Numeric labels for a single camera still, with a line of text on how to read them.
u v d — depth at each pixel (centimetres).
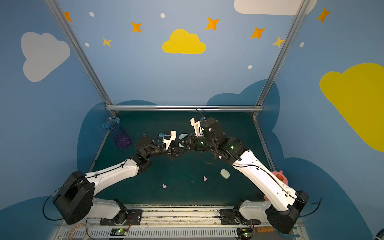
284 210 39
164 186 84
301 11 71
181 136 66
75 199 42
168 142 62
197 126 60
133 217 75
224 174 88
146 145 58
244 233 71
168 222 73
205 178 87
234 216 66
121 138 104
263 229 70
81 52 84
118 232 70
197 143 56
